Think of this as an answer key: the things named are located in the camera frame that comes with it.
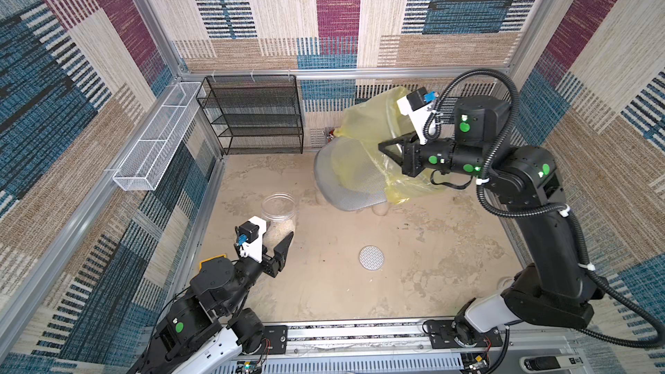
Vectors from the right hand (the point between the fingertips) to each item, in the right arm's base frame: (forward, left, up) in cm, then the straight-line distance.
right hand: (387, 151), depth 55 cm
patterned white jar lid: (-5, 0, -46) cm, 46 cm away
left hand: (-9, +24, -17) cm, 31 cm away
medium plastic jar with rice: (+14, -5, -45) cm, 48 cm away
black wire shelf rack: (+50, +45, -27) cm, 73 cm away
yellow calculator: (-4, +54, -46) cm, 71 cm away
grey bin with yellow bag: (+7, +7, -15) cm, 18 cm away
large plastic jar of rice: (+16, +34, -47) cm, 60 cm away
